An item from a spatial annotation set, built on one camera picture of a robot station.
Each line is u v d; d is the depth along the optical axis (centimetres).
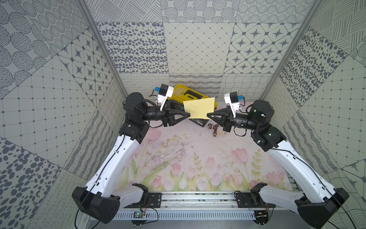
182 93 102
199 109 55
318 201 38
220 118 55
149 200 73
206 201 75
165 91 47
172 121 51
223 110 55
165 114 49
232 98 50
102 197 37
